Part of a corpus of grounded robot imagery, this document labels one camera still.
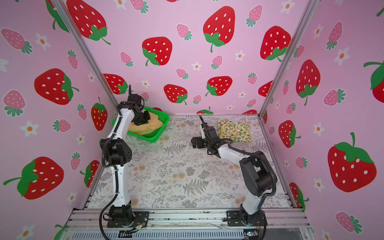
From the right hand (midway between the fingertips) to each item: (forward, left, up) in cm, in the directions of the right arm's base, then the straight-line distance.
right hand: (194, 140), depth 92 cm
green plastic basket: (+3, +28, -2) cm, 28 cm away
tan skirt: (+14, +29, 0) cm, 33 cm away
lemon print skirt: (+19, -29, -10) cm, 36 cm away
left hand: (+12, +31, +3) cm, 34 cm away
